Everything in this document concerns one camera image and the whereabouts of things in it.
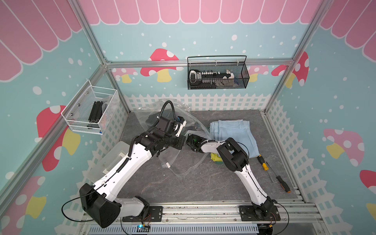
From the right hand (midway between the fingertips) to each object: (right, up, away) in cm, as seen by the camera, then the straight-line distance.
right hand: (177, 129), depth 102 cm
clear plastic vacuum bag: (+6, -21, -10) cm, 23 cm away
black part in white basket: (-36, +7, -33) cm, 49 cm away
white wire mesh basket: (-47, +10, -29) cm, 56 cm away
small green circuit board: (-15, -49, -29) cm, 59 cm away
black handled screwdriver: (+63, -31, -20) cm, 73 cm away
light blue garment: (+41, -1, -8) cm, 42 cm away
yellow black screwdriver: (+56, -23, -13) cm, 62 cm away
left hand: (+6, -6, -27) cm, 28 cm away
